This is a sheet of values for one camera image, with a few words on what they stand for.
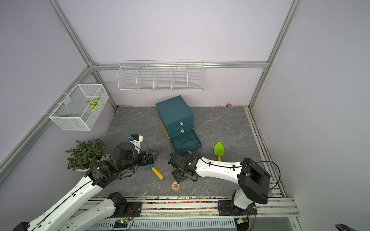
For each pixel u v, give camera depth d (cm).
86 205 46
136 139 65
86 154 70
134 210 73
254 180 43
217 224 77
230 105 124
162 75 99
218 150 94
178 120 84
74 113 80
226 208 73
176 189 80
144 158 63
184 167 60
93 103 81
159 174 84
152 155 64
